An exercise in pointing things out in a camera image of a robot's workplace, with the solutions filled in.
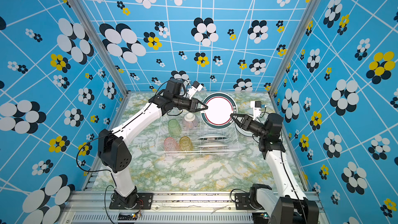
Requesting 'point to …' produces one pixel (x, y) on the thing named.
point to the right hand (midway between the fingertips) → (233, 117)
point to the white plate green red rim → (221, 106)
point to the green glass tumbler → (174, 127)
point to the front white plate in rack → (213, 145)
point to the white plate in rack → (212, 137)
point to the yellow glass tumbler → (185, 144)
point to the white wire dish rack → (188, 135)
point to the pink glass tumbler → (170, 145)
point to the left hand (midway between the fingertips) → (207, 107)
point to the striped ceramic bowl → (190, 120)
